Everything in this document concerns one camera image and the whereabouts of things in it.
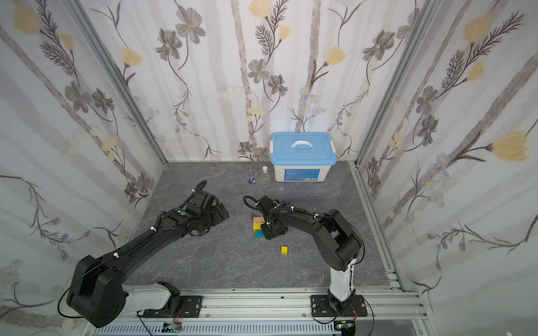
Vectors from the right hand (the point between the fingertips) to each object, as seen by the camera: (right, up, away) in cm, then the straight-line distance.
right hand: (273, 227), depth 92 cm
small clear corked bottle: (-4, +21, +22) cm, 31 cm away
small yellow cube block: (+5, -8, -5) cm, 11 cm away
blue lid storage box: (+14, +33, +8) cm, 36 cm away
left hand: (-21, +7, -7) cm, 23 cm away
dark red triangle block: (-10, +5, +4) cm, 11 cm away
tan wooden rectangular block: (-7, +3, +2) cm, 8 cm away
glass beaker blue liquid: (-12, +24, +16) cm, 31 cm away
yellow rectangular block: (-8, 0, +2) cm, 8 cm away
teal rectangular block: (-7, -3, -1) cm, 7 cm away
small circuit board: (-37, -30, -21) cm, 52 cm away
